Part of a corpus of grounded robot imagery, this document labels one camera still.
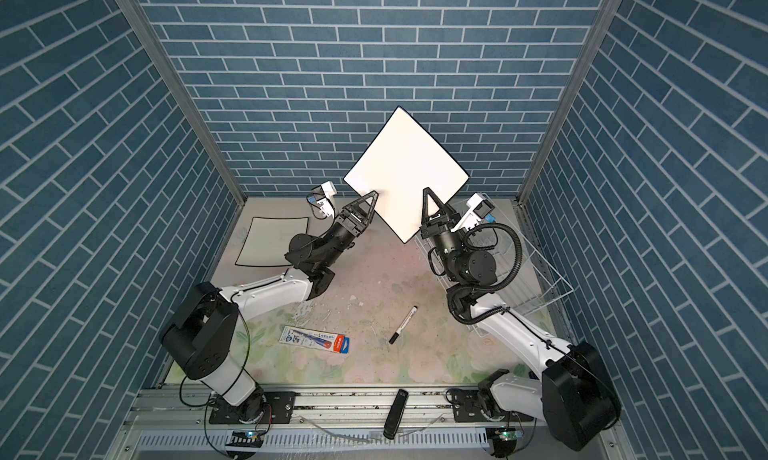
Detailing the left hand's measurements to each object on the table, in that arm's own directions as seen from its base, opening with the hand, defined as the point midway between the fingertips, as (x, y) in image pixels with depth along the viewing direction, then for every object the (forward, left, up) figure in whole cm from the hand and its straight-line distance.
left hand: (379, 200), depth 64 cm
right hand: (0, -9, +4) cm, 10 cm away
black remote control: (-34, -4, -39) cm, 52 cm away
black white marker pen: (-12, -6, -39) cm, 42 cm away
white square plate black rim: (+20, +42, -41) cm, 62 cm away
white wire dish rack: (+3, -52, -41) cm, 66 cm away
